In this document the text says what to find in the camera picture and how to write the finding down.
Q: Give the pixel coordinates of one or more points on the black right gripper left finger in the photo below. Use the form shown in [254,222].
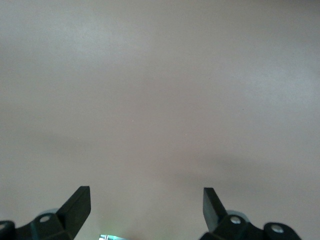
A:
[67,222]

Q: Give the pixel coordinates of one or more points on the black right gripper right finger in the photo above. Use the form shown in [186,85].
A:
[225,227]

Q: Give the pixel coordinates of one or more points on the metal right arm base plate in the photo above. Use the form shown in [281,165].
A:
[107,237]

